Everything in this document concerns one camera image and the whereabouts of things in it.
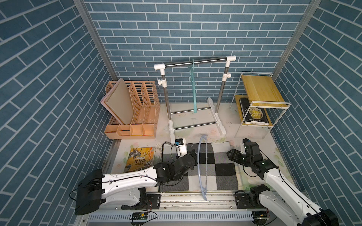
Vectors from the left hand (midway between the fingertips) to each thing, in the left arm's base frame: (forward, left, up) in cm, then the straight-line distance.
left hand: (200, 153), depth 74 cm
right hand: (+4, -20, -10) cm, 23 cm away
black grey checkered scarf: (-3, -11, -15) cm, 19 cm away
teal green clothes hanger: (+58, +3, +9) cm, 59 cm away
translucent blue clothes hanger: (+2, -5, -15) cm, 16 cm away
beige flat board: (+39, +54, +1) cm, 67 cm away
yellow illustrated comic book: (+4, +37, -17) cm, 41 cm away
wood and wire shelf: (+23, -33, +16) cm, 43 cm away
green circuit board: (-25, +31, -20) cm, 45 cm away
